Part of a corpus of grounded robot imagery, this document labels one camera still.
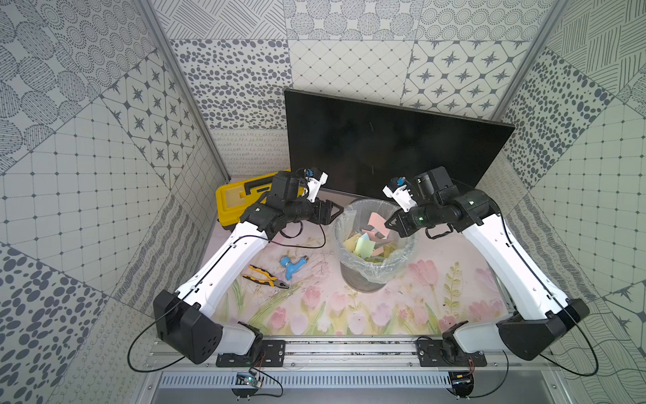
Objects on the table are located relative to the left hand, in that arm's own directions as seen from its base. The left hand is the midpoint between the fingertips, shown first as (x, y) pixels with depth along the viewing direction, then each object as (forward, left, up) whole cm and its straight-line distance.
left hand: (332, 200), depth 73 cm
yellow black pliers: (-13, +21, -30) cm, 39 cm away
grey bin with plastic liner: (-12, -11, -11) cm, 19 cm away
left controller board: (-43, +23, -32) cm, 58 cm away
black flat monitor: (+28, -9, -2) cm, 30 cm away
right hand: (-7, -17, -4) cm, 19 cm away
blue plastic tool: (-8, +15, -30) cm, 34 cm away
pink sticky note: (-6, -14, -3) cm, 15 cm away
